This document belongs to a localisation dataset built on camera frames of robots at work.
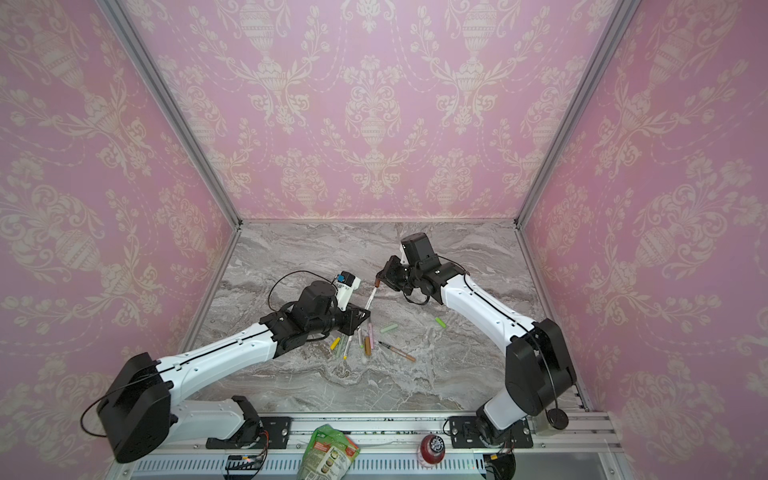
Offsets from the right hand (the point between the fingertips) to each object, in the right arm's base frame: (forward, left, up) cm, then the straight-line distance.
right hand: (376, 274), depth 82 cm
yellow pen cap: (-11, +14, -19) cm, 26 cm away
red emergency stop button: (-40, -11, -8) cm, 42 cm away
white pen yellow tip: (-13, +10, -18) cm, 25 cm away
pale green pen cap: (-7, -2, -19) cm, 21 cm away
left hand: (-10, +2, -5) cm, 11 cm away
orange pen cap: (-13, +4, -18) cm, 23 cm away
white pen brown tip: (-6, +2, -3) cm, 7 cm away
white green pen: (-10, +6, -19) cm, 22 cm away
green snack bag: (-39, +12, -16) cm, 44 cm away
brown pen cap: (-2, 0, -1) cm, 2 cm away
